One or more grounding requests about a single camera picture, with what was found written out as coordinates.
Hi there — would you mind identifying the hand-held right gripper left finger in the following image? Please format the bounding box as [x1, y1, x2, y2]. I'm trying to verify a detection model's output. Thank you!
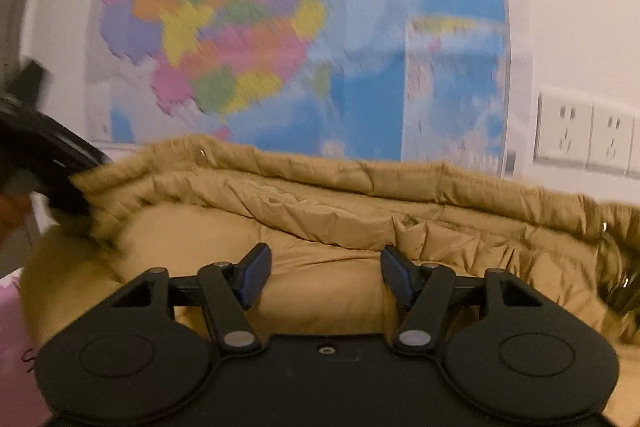
[112, 242, 273, 355]

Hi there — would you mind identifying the white wall socket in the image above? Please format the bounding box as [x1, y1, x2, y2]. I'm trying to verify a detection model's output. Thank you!
[586, 101, 637, 175]
[533, 88, 593, 168]

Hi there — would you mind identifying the tan puffer jacket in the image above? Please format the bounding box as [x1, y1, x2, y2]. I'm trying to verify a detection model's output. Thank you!
[20, 134, 640, 358]

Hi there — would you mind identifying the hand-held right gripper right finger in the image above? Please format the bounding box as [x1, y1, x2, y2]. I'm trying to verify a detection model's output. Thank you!
[380, 244, 543, 355]

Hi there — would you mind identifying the pink floral bed sheet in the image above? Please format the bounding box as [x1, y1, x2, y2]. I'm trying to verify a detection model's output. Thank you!
[0, 274, 53, 427]

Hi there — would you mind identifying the colourful wall map poster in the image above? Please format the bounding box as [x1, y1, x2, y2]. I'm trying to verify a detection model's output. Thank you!
[85, 0, 511, 178]

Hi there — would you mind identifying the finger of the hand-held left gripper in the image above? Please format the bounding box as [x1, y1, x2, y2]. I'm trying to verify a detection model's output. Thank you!
[45, 174, 96, 233]

